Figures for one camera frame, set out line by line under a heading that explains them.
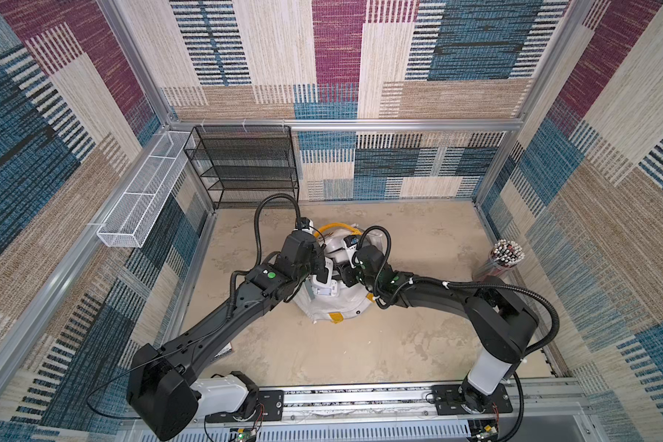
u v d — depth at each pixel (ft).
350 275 2.60
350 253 2.58
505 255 2.71
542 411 2.36
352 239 2.55
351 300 2.88
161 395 1.26
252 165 3.57
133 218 3.07
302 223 2.22
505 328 1.54
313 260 2.15
